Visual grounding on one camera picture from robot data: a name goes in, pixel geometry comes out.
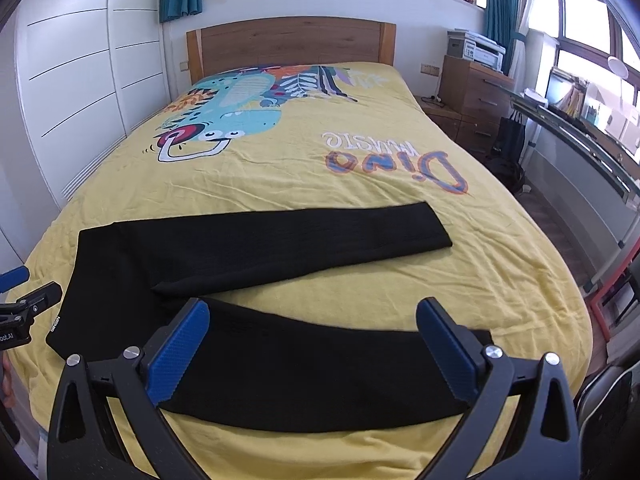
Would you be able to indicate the black bag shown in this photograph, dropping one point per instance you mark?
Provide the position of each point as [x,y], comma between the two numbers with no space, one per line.
[504,157]

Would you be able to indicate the wooden drawer dresser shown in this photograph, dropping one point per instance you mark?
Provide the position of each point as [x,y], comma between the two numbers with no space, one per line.
[469,104]

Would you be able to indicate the black pants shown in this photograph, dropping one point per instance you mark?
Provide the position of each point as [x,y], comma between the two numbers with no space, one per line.
[254,370]

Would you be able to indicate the person's left hand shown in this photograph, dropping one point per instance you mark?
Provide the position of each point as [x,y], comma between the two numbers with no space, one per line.
[8,396]

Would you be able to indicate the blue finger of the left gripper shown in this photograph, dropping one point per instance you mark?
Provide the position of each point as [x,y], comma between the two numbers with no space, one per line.
[12,278]

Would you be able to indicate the teal right curtain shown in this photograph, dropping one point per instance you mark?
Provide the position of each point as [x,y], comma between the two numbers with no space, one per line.
[501,25]

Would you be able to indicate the white wardrobe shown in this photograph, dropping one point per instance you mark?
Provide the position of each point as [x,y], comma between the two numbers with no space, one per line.
[89,73]

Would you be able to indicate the yellow dinosaur bedspread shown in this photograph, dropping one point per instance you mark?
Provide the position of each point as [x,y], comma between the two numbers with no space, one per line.
[344,136]

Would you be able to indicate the glass desk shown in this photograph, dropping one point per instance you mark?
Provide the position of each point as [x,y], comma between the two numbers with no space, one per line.
[605,164]

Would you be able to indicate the white printer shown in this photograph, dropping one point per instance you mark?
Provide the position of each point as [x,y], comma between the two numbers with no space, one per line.
[473,47]

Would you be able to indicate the black chair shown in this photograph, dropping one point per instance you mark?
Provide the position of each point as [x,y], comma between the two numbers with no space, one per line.
[607,410]

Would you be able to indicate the wooden headboard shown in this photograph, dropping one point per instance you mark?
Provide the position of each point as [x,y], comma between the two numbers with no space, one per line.
[292,40]

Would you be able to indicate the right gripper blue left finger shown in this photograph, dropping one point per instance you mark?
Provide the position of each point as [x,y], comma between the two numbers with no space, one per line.
[84,441]

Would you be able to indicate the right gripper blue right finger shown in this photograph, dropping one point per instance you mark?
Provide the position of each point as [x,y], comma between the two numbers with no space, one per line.
[542,440]

